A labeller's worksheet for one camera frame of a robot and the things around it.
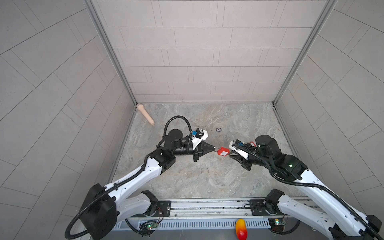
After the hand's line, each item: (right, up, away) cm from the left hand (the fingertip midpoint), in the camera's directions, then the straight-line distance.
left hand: (215, 150), depth 65 cm
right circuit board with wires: (+29, -35, +3) cm, 45 cm away
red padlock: (+4, -1, +1) cm, 4 cm away
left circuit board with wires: (-29, -33, 0) cm, 44 cm away
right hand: (+8, -3, +3) cm, 9 cm away
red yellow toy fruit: (+11, -34, -2) cm, 36 cm away
